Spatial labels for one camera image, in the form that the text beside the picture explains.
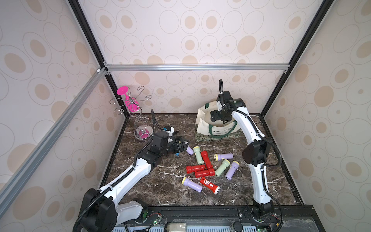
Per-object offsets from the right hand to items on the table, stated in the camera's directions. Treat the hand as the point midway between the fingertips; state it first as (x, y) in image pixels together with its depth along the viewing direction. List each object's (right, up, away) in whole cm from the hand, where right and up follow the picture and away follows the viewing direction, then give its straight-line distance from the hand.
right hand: (223, 117), depth 95 cm
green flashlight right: (0, -29, -5) cm, 30 cm away
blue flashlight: (-30, -24, 0) cm, 39 cm away
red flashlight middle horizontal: (-22, -32, -9) cm, 40 cm away
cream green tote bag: (-12, -9, -4) cm, 15 cm away
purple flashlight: (-22, -22, 0) cm, 31 cm away
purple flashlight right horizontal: (-4, -26, -3) cm, 26 cm away
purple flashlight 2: (+4, -33, -8) cm, 34 cm away
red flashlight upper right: (-11, -27, -3) cm, 30 cm away
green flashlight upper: (-17, -23, 0) cm, 28 cm away
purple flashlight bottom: (-23, -38, -13) cm, 46 cm away
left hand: (-23, -15, -17) cm, 32 cm away
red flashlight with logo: (-8, -40, -16) cm, 44 cm away
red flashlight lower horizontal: (-14, -34, -10) cm, 38 cm away
